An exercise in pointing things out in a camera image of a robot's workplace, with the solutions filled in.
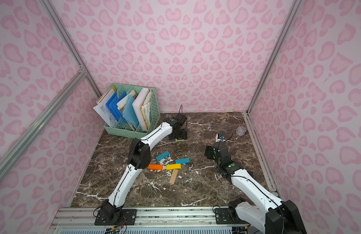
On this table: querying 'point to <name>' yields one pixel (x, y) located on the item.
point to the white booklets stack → (142, 106)
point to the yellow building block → (174, 166)
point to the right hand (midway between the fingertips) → (211, 145)
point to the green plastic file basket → (127, 129)
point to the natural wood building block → (173, 176)
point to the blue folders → (113, 108)
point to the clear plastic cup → (241, 130)
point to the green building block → (176, 140)
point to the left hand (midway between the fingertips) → (182, 135)
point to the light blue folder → (129, 113)
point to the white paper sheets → (102, 109)
